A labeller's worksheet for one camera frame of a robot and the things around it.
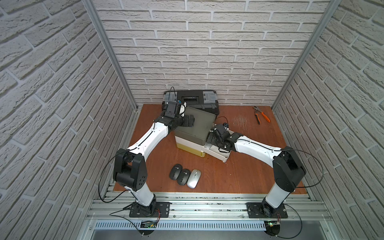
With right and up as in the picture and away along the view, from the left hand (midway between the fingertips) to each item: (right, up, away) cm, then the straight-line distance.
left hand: (190, 117), depth 87 cm
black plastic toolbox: (+12, +14, +14) cm, 23 cm away
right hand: (+16, -14, +4) cm, 22 cm away
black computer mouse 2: (-8, -32, -2) cm, 33 cm away
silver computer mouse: (+2, -35, -4) cm, 36 cm away
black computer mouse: (-4, -34, -4) cm, 34 cm away
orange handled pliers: (+51, +1, +26) cm, 58 cm away
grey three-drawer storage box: (+3, -12, -8) cm, 15 cm away
